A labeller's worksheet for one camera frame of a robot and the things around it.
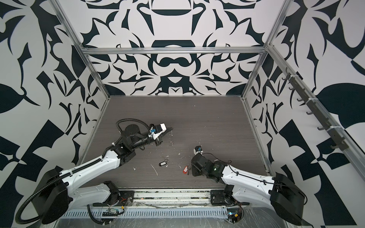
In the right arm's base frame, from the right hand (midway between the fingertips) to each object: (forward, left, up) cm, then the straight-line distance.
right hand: (192, 165), depth 84 cm
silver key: (-1, +2, -3) cm, 3 cm away
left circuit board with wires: (-22, +40, -3) cm, 46 cm away
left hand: (+12, +11, +25) cm, 30 cm away
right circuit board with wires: (-23, -20, -4) cm, 31 cm away
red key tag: (-2, +4, -2) cm, 5 cm away
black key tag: (+2, +17, -2) cm, 18 cm away
